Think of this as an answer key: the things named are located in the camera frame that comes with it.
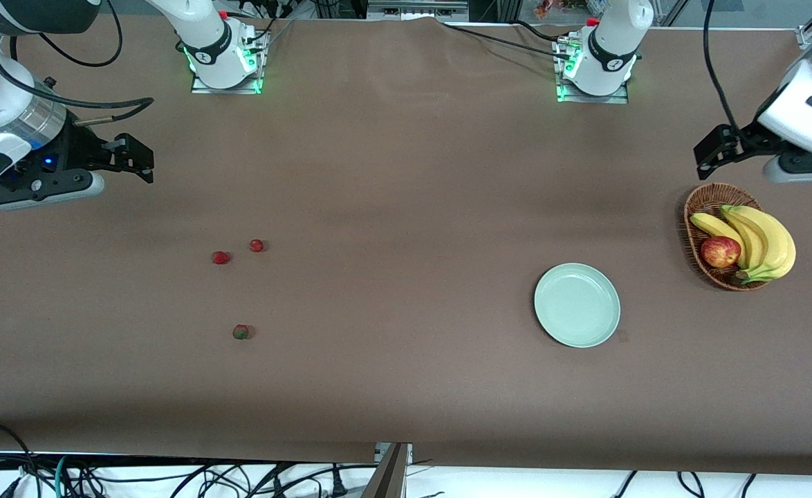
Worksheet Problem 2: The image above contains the light green round plate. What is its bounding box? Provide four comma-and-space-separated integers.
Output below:
534, 263, 621, 349

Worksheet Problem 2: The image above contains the brown wicker basket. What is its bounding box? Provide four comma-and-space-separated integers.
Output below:
683, 182, 773, 292

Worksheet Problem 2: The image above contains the yellow banana bunch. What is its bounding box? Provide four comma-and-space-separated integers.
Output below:
690, 205, 797, 285

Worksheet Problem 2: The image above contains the red apple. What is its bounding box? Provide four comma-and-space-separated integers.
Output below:
700, 236, 742, 269

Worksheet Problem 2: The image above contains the table support beam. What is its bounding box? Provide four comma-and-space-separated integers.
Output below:
363, 443, 413, 498

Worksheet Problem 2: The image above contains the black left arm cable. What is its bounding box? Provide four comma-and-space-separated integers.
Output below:
703, 0, 743, 136

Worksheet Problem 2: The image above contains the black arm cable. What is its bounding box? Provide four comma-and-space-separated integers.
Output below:
0, 0, 156, 129
703, 0, 743, 136

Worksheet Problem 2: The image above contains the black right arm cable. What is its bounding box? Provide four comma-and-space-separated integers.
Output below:
0, 0, 156, 129

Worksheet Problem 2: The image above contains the grey metal rail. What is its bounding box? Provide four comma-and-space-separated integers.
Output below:
367, 0, 470, 21

